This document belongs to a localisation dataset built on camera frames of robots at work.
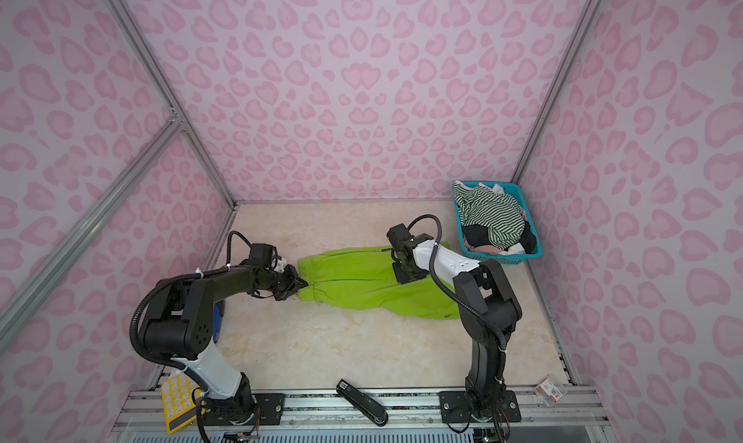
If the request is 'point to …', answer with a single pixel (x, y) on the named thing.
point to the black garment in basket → (477, 235)
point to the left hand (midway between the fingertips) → (313, 280)
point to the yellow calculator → (179, 405)
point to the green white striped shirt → (499, 212)
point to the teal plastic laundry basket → (490, 253)
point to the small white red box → (549, 392)
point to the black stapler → (372, 410)
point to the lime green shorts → (366, 278)
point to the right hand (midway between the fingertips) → (406, 272)
